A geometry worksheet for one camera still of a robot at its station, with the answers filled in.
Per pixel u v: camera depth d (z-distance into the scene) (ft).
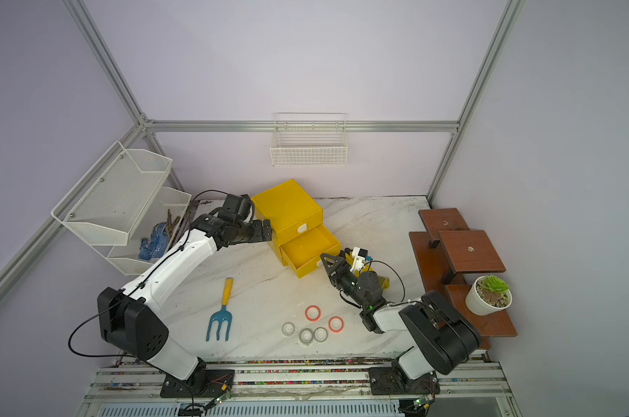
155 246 2.88
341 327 2.75
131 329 1.39
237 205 2.08
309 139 3.14
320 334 2.70
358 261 2.61
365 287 2.15
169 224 3.06
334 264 2.45
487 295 2.18
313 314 2.84
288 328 2.75
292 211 2.92
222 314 2.84
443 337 1.47
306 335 2.70
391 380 2.41
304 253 2.97
